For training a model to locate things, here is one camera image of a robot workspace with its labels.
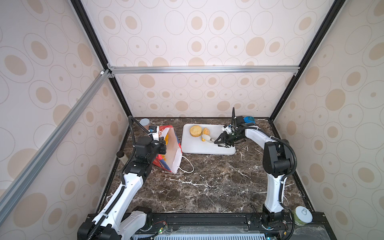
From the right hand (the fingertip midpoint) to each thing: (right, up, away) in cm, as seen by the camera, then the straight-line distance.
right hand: (217, 143), depth 95 cm
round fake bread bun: (-14, +8, +12) cm, 20 cm away
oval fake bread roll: (-6, +8, +10) cm, 14 cm away
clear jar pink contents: (-51, +14, +16) cm, 55 cm away
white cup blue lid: (+25, +16, +13) cm, 32 cm away
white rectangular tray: (-11, +2, +11) cm, 16 cm away
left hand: (-29, +5, -17) cm, 34 cm away
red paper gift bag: (-27, -9, -8) cm, 30 cm away
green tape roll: (+38, -34, -23) cm, 55 cm away
